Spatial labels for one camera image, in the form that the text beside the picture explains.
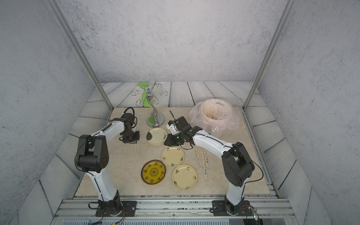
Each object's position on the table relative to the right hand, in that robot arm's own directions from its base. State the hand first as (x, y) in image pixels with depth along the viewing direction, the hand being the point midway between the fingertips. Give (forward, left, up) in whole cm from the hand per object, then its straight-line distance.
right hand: (165, 143), depth 82 cm
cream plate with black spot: (+17, +11, -17) cm, 26 cm away
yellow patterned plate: (-11, +8, -15) cm, 20 cm away
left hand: (+8, +20, -11) cm, 25 cm away
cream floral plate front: (-14, -11, -15) cm, 23 cm away
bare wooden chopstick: (+4, +28, -13) cm, 32 cm away
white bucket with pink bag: (+22, -31, -1) cm, 38 cm away
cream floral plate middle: (-1, -3, -14) cm, 14 cm away
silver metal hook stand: (+29, +13, -13) cm, 34 cm away
